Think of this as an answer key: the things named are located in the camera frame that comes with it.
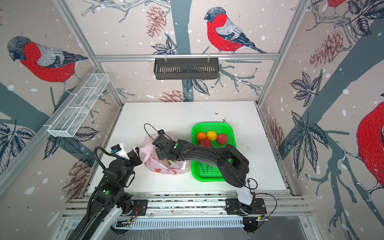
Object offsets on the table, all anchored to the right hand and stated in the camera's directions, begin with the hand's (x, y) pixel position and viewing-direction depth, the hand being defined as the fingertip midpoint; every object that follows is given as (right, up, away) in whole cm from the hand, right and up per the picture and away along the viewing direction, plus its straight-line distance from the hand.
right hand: (162, 151), depth 84 cm
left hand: (-11, +4, -7) cm, 14 cm away
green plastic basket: (+23, -12, +1) cm, 26 cm away
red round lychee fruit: (+36, +6, +8) cm, 38 cm away
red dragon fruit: (+25, +4, +4) cm, 26 cm away
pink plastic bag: (-4, +1, -10) cm, 11 cm away
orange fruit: (+23, +8, +9) cm, 26 cm away
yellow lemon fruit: (+30, +8, +11) cm, 33 cm away
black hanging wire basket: (+12, +55, +22) cm, 61 cm away
